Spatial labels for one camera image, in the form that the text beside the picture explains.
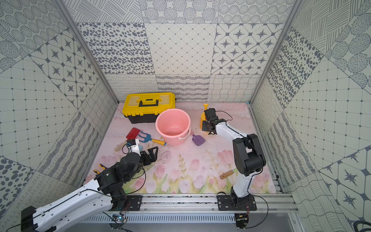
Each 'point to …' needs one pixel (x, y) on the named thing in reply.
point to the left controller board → (118, 220)
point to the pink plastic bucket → (174, 124)
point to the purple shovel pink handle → (197, 139)
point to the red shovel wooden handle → (132, 135)
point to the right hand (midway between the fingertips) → (208, 126)
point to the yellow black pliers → (102, 166)
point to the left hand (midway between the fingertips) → (151, 146)
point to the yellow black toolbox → (145, 108)
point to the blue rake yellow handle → (148, 137)
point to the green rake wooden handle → (227, 173)
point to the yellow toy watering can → (203, 117)
